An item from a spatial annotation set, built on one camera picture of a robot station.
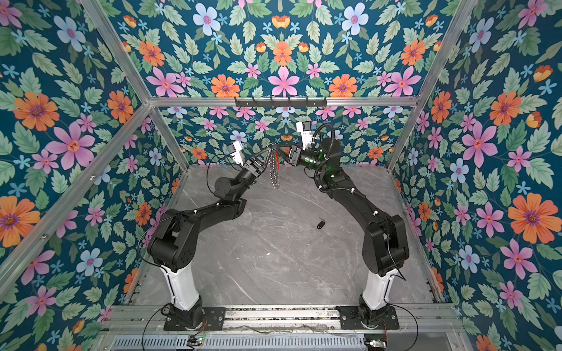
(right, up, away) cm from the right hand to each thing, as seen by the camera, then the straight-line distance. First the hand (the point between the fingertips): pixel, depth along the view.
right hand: (276, 146), depth 71 cm
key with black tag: (+18, -30, +27) cm, 45 cm away
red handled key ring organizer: (-1, -7, +3) cm, 8 cm away
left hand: (-1, 0, -3) cm, 3 cm away
